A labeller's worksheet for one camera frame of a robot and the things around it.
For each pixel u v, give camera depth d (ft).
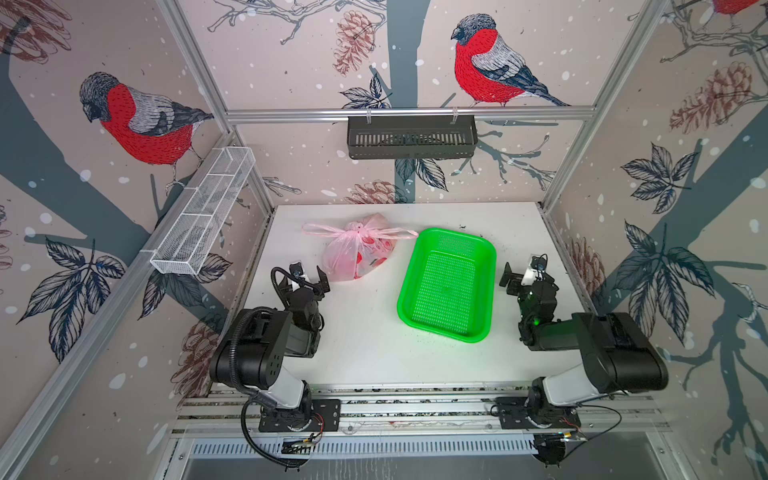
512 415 2.38
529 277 2.60
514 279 2.72
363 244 3.05
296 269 2.51
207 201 2.66
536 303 2.27
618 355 1.47
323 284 2.81
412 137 3.41
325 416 2.40
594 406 2.05
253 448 2.25
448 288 3.21
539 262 2.57
